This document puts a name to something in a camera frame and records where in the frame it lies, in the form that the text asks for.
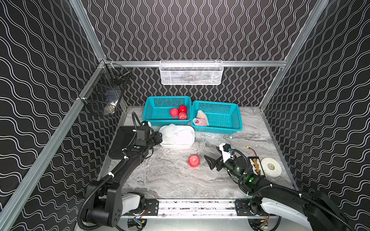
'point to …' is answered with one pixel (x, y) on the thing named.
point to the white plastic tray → (179, 145)
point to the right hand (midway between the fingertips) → (211, 150)
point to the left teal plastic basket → (167, 110)
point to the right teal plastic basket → (223, 118)
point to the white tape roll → (270, 167)
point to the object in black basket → (109, 109)
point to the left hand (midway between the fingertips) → (159, 132)
